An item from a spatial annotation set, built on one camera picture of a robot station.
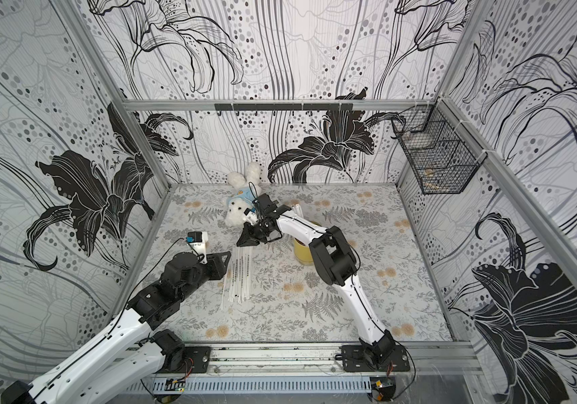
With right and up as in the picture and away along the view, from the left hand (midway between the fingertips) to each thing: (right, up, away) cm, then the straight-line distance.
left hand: (230, 259), depth 78 cm
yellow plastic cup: (+23, +1, +7) cm, 24 cm away
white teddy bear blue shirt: (0, +24, +28) cm, 37 cm away
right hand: (+1, +4, +15) cm, 16 cm away
